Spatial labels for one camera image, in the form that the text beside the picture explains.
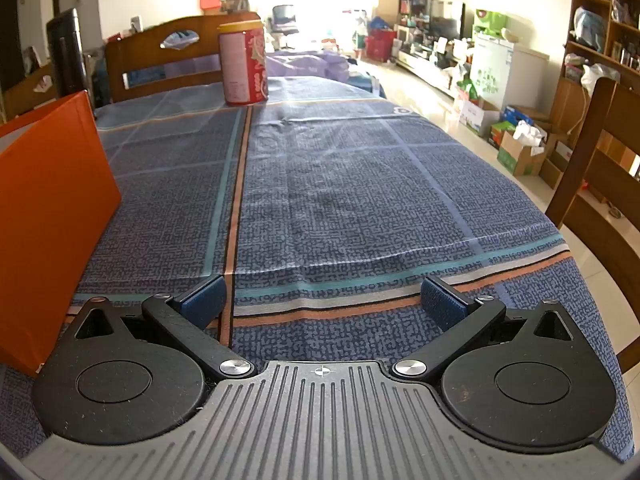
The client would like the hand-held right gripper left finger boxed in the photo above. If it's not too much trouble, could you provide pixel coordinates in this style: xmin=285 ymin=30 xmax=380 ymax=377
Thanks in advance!
xmin=72 ymin=275 xmax=253 ymax=381

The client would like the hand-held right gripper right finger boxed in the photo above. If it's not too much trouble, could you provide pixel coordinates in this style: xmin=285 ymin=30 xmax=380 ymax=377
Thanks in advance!
xmin=390 ymin=276 xmax=574 ymax=381

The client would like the orange cardboard box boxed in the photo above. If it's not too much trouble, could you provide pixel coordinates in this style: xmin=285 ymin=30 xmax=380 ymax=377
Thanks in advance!
xmin=0 ymin=91 xmax=122 ymax=377

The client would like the blue patterned tablecloth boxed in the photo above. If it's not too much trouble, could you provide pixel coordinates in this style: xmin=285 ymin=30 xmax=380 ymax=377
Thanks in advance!
xmin=0 ymin=76 xmax=636 ymax=463

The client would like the open brown cardboard box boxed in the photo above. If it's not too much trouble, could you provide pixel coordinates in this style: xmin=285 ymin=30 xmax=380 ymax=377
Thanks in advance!
xmin=497 ymin=129 xmax=549 ymax=177

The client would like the white printed carton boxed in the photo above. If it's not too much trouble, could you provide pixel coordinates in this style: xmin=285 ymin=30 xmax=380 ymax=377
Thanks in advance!
xmin=459 ymin=99 xmax=501 ymax=137

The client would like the dark wooden slatted chair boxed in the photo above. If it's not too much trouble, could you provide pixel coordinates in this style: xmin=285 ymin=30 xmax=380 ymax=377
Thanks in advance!
xmin=545 ymin=77 xmax=640 ymax=376

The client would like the red cylindrical canister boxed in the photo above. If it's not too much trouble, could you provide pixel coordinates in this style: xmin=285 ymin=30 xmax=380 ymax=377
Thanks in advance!
xmin=217 ymin=11 xmax=270 ymax=107

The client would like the white chest freezer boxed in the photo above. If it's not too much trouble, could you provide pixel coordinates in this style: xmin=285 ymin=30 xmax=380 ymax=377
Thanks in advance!
xmin=470 ymin=32 xmax=550 ymax=111

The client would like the purple covered sofa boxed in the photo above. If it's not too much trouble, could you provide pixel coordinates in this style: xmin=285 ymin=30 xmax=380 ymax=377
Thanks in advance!
xmin=265 ymin=49 xmax=387 ymax=98

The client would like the red plastic basket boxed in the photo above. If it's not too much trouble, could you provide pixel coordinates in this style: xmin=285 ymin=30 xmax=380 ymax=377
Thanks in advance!
xmin=365 ymin=29 xmax=398 ymax=63

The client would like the white plastic bag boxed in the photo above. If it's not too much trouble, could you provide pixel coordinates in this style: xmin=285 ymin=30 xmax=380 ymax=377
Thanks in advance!
xmin=580 ymin=62 xmax=621 ymax=97

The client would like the black television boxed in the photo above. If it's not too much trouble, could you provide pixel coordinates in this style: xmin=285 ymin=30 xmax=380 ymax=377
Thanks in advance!
xmin=430 ymin=2 xmax=467 ymax=42

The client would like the black thermos bottle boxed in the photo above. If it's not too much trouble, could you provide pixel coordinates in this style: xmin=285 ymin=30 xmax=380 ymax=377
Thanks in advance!
xmin=46 ymin=7 xmax=89 ymax=99

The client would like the green and white carton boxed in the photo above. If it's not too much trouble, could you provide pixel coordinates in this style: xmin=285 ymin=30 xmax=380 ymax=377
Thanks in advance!
xmin=474 ymin=9 xmax=509 ymax=37

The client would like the black office chair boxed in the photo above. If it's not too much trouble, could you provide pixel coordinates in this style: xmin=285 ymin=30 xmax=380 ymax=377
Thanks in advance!
xmin=271 ymin=5 xmax=300 ymax=37

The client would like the wooden bookshelf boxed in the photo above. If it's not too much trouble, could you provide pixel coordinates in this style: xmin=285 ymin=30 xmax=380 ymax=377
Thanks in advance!
xmin=562 ymin=0 xmax=640 ymax=111

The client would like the wooden chair with cut-out handle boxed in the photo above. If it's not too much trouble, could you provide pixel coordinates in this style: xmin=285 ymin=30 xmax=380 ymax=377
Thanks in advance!
xmin=0 ymin=60 xmax=58 ymax=123
xmin=105 ymin=12 xmax=263 ymax=104

